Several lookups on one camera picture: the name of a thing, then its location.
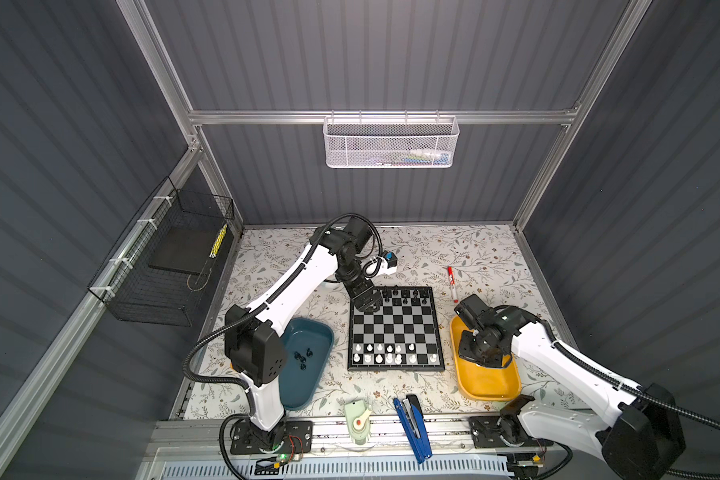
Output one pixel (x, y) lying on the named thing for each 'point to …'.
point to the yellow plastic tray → (481, 382)
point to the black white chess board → (402, 335)
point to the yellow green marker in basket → (218, 242)
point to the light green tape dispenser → (357, 419)
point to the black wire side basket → (159, 272)
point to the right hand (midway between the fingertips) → (469, 358)
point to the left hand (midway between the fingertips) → (368, 293)
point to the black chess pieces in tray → (302, 359)
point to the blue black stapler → (413, 421)
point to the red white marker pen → (451, 276)
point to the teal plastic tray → (309, 345)
